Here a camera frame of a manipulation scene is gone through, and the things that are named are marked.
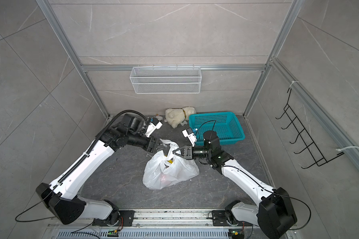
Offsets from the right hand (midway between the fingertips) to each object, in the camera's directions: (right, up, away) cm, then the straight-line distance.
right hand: (175, 153), depth 69 cm
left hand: (-5, +5, 0) cm, 7 cm away
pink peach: (-7, -16, +11) cm, 21 cm away
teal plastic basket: (+37, +15, +45) cm, 60 cm away
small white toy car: (-15, +20, +44) cm, 51 cm away
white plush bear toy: (-2, +20, +36) cm, 41 cm away
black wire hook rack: (+58, +5, -6) cm, 59 cm away
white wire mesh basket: (-8, +45, +32) cm, 56 cm away
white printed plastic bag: (-5, -8, +2) cm, 9 cm away
